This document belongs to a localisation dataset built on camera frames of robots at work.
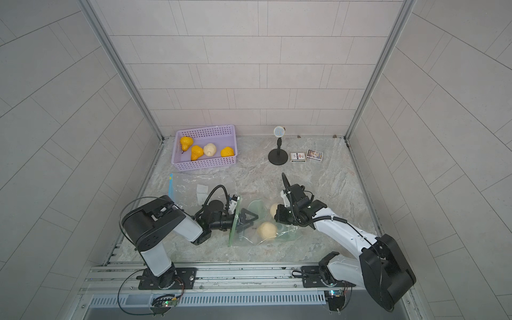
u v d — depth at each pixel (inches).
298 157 41.5
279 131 33.8
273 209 33.2
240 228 28.5
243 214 29.6
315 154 42.5
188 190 36.3
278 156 42.5
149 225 18.7
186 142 42.7
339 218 20.4
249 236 31.7
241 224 28.5
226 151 41.1
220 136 45.5
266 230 31.0
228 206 30.5
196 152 41.2
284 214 28.9
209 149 41.0
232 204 31.8
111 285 27.4
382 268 15.7
